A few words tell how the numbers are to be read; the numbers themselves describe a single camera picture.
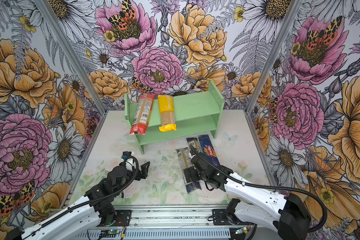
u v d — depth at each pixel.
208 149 0.96
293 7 0.72
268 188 0.45
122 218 0.73
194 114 0.83
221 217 0.73
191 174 0.70
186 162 0.90
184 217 0.76
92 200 0.53
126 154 0.68
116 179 0.58
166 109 0.81
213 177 0.57
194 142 0.99
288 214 0.40
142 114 0.78
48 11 0.73
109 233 0.71
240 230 0.72
